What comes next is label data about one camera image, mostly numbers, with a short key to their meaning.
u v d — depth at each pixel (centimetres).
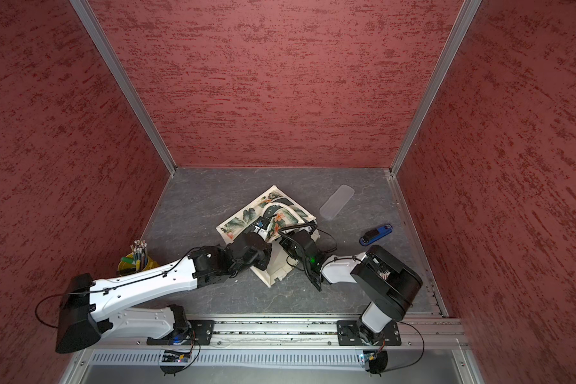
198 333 74
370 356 72
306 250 66
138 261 76
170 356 73
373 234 97
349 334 74
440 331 76
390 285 44
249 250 55
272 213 85
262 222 65
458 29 74
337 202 109
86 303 41
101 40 77
